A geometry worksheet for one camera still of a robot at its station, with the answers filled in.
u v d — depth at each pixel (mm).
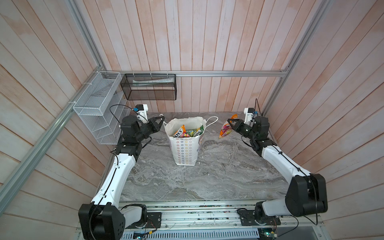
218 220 748
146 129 628
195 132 894
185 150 814
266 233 710
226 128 839
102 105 662
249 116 746
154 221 732
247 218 730
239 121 745
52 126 579
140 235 716
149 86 1064
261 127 613
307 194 424
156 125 638
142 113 649
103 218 379
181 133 820
